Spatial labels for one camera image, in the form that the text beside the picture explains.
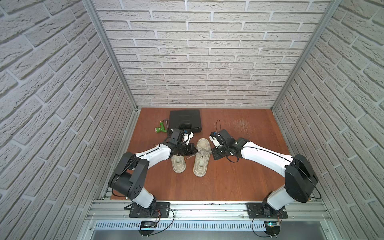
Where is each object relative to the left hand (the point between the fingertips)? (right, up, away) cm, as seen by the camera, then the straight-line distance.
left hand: (199, 149), depth 87 cm
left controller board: (-25, -36, -17) cm, 47 cm away
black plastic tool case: (-5, +20, +25) cm, 32 cm away
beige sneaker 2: (+3, -1, +2) cm, 4 cm away
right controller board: (+35, -35, -18) cm, 53 cm away
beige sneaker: (-12, -7, -5) cm, 15 cm away
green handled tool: (-27, +11, +16) cm, 33 cm away
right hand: (+9, -2, -2) cm, 9 cm away
